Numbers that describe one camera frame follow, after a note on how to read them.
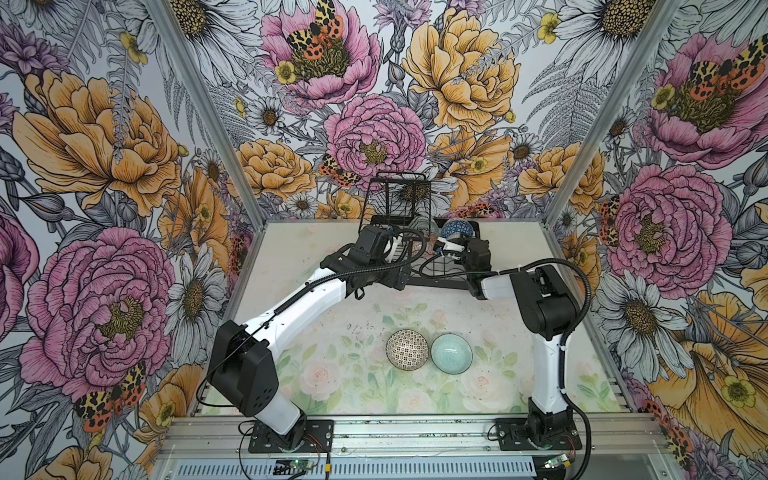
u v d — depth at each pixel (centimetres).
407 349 87
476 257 83
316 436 74
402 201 119
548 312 57
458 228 115
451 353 87
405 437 76
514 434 74
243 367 42
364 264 59
